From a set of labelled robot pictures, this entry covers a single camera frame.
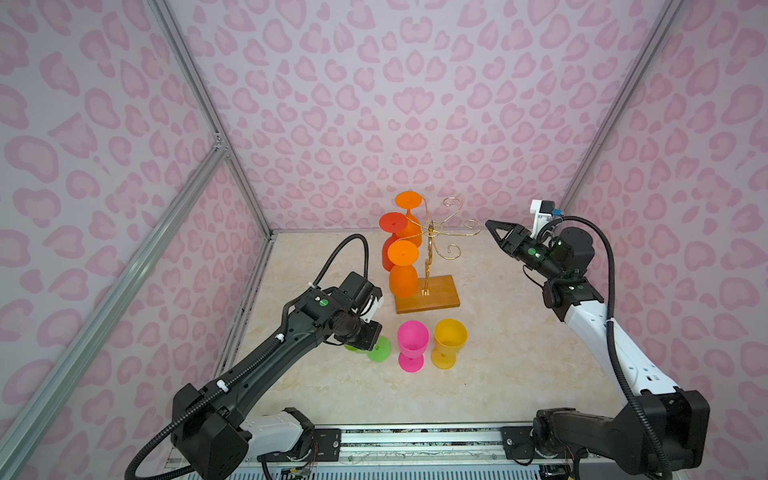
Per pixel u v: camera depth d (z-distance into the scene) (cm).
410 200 82
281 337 46
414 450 73
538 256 63
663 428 39
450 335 82
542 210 65
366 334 66
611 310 52
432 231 78
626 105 84
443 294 100
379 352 86
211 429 37
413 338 80
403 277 76
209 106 84
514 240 65
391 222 76
